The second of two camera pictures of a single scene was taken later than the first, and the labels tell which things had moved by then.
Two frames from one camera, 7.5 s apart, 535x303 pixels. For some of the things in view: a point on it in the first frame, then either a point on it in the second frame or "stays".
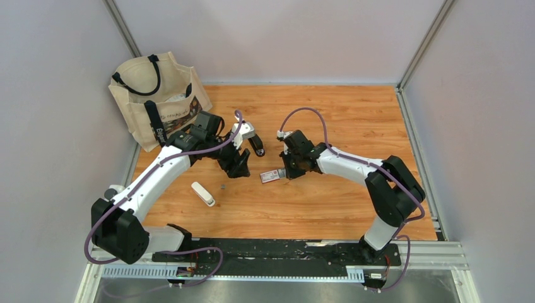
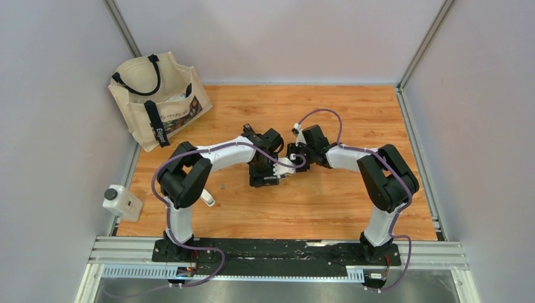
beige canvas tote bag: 162,98 stays
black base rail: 274,257 stays
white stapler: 202,194 stays
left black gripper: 236,165 -> 258,180
